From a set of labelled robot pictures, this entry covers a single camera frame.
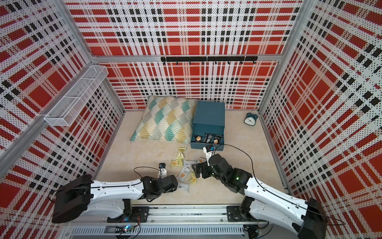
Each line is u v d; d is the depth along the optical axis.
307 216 0.41
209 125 0.84
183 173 0.87
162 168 0.75
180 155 0.93
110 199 0.46
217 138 0.84
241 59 0.89
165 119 0.93
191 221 0.73
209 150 0.66
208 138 0.84
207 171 0.65
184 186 0.81
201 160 0.91
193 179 0.83
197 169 0.66
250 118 1.08
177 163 0.91
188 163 0.91
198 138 0.84
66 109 0.70
